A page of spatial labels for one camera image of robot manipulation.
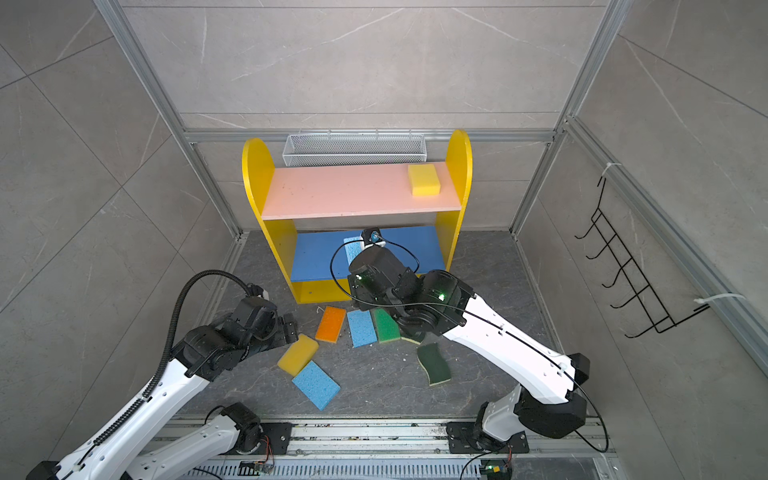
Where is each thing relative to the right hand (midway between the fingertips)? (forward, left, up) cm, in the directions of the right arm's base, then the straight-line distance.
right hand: (365, 275), depth 63 cm
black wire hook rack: (+1, -61, -4) cm, 61 cm away
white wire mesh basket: (+53, +8, -1) cm, 54 cm away
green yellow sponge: (+4, -4, -35) cm, 35 cm away
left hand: (-2, +22, -16) cm, 27 cm away
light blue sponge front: (-13, +16, -35) cm, 40 cm away
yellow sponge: (-4, +22, -33) cm, 40 cm away
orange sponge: (+5, +14, -34) cm, 37 cm away
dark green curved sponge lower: (-8, -18, -35) cm, 40 cm away
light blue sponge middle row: (+4, +4, -35) cm, 35 cm away
